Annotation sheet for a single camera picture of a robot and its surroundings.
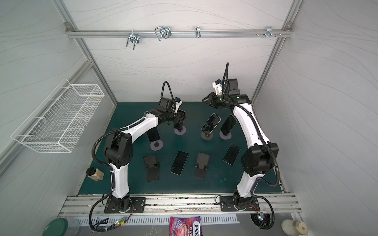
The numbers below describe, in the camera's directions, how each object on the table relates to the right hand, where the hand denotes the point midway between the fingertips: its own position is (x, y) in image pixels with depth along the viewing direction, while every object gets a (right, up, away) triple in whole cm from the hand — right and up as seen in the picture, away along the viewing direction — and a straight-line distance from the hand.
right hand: (204, 99), depth 80 cm
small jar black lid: (-58, -40, -4) cm, 71 cm away
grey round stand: (+3, -24, +21) cm, 32 cm away
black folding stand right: (-2, -37, 0) cm, 37 cm away
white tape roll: (+37, -57, -19) cm, 70 cm away
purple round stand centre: (-15, -21, +22) cm, 34 cm away
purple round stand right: (+17, -24, +19) cm, 35 cm away
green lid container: (-63, -55, -20) cm, 86 cm away
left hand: (-15, -8, +15) cm, 23 cm away
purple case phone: (-14, -10, +6) cm, 18 cm away
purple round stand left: (-30, -29, +16) cm, 45 cm away
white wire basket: (-70, -14, -15) cm, 73 cm away
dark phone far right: (+17, -15, +13) cm, 26 cm away
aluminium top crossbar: (+54, +90, +92) cm, 140 cm away
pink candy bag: (-10, -60, -14) cm, 62 cm away
